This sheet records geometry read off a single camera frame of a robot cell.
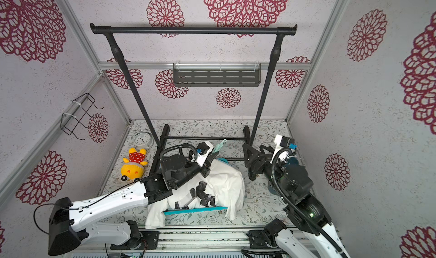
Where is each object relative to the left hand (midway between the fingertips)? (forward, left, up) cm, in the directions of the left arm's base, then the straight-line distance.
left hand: (216, 152), depth 66 cm
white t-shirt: (-6, -4, -18) cm, 20 cm away
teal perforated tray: (-17, +20, -22) cm, 34 cm away
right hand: (-3, -12, +8) cm, 15 cm away
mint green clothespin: (0, -1, +4) cm, 4 cm away
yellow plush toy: (+5, +44, -24) cm, 51 cm away
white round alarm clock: (+27, +46, -28) cm, 60 cm away
